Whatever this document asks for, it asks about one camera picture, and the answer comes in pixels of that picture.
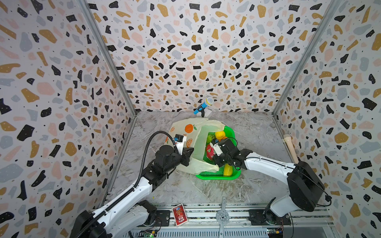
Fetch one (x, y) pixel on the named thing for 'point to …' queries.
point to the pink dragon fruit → (210, 151)
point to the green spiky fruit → (210, 137)
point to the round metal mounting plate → (222, 217)
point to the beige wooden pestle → (288, 140)
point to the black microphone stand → (202, 111)
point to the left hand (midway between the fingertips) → (193, 147)
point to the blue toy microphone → (209, 101)
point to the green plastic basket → (230, 134)
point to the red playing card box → (179, 214)
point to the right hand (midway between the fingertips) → (211, 155)
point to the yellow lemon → (220, 135)
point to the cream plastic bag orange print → (196, 130)
